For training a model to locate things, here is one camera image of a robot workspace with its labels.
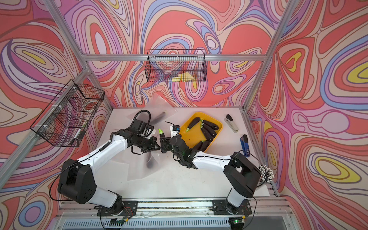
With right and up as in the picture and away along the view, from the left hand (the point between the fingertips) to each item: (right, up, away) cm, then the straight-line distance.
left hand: (162, 148), depth 82 cm
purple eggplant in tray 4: (+29, +6, +17) cm, 34 cm away
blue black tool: (+54, +1, +13) cm, 55 cm away
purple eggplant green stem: (-9, +17, +26) cm, 32 cm away
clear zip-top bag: (-16, -10, +7) cm, 20 cm away
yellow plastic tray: (+24, +11, +25) cm, 36 cm away
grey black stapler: (+47, +16, +26) cm, 56 cm away
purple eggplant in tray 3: (+32, +9, +20) cm, 38 cm away
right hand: (0, +4, 0) cm, 4 cm away
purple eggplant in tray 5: (+26, -1, +11) cm, 29 cm away
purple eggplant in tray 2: (+32, +13, +23) cm, 41 cm away
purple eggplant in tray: (+19, +14, +25) cm, 34 cm away
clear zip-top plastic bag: (-9, +25, +33) cm, 42 cm away
